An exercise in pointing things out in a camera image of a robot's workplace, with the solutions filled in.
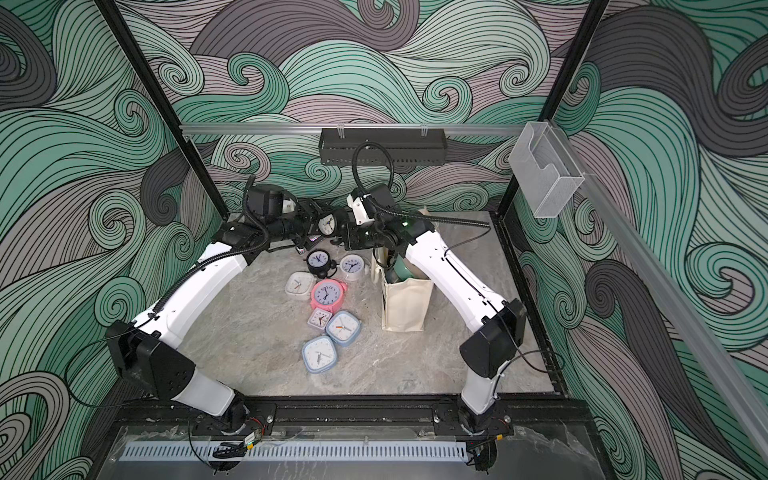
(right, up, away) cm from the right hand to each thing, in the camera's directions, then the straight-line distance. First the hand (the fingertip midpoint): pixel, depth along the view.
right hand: (339, 239), depth 74 cm
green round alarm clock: (+16, -9, +7) cm, 19 cm away
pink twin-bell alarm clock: (-6, -18, +20) cm, 28 cm away
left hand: (-1, +6, -1) cm, 7 cm away
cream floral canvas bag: (+17, -17, +3) cm, 24 cm away
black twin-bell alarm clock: (-3, +4, +1) cm, 5 cm away
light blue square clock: (0, -26, +12) cm, 29 cm away
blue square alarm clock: (-7, -32, +7) cm, 34 cm away
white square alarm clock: (-16, -15, +21) cm, 30 cm away
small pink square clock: (-8, -24, +14) cm, 29 cm away
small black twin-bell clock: (-11, -9, +28) cm, 31 cm away
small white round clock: (+1, -10, +26) cm, 28 cm away
